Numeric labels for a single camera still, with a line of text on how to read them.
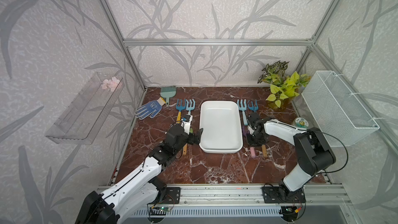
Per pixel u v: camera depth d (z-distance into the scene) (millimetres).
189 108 1081
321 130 746
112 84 768
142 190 581
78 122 640
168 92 1192
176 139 584
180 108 1085
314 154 462
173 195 738
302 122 912
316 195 753
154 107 1083
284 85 896
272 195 734
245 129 971
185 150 868
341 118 598
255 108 1077
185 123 680
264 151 866
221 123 981
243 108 1083
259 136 770
